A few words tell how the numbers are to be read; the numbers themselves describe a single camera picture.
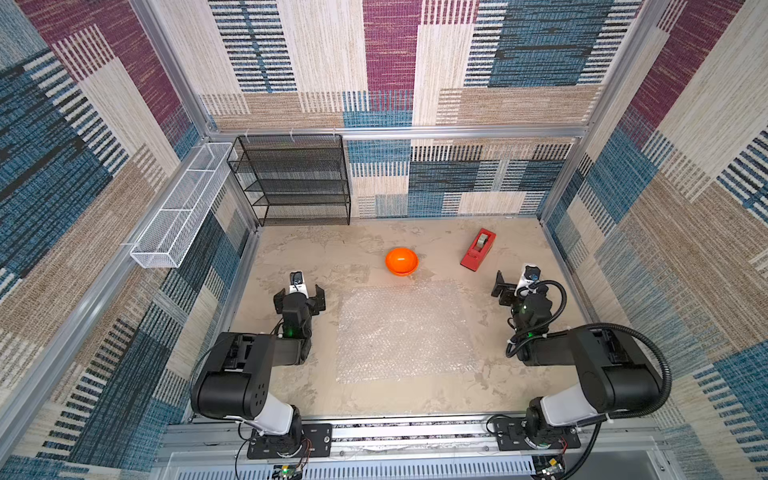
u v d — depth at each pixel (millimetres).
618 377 456
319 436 750
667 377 420
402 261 1045
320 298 869
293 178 1082
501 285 831
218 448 748
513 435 731
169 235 714
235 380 453
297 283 783
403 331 913
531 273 760
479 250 1047
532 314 689
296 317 703
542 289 808
